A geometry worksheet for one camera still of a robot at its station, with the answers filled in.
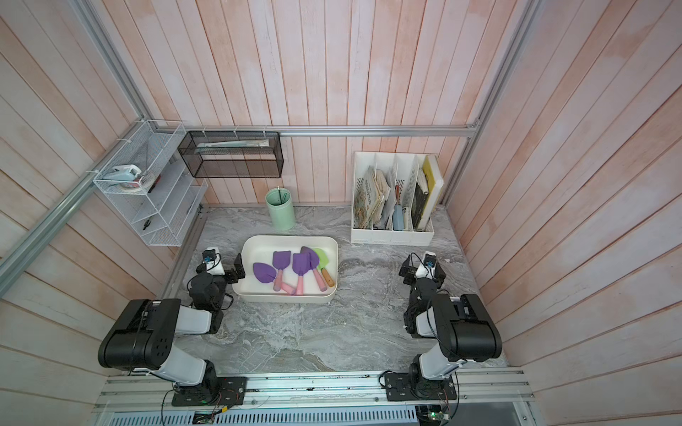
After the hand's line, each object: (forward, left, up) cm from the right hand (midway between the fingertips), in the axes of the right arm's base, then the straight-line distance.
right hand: (423, 257), depth 90 cm
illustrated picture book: (+23, +18, +5) cm, 30 cm away
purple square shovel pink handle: (+4, +52, -10) cm, 53 cm away
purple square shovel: (+3, +44, -10) cm, 45 cm away
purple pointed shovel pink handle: (+4, +39, -9) cm, 41 cm away
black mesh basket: (+37, +72, +16) cm, 82 cm away
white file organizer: (+23, +12, +8) cm, 27 cm away
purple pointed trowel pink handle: (-2, +57, -10) cm, 58 cm away
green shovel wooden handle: (+4, +36, -10) cm, 37 cm away
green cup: (+23, +53, +3) cm, 58 cm away
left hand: (-1, +68, 0) cm, 68 cm away
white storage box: (+8, +61, -8) cm, 62 cm away
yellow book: (+21, -5, +15) cm, 26 cm away
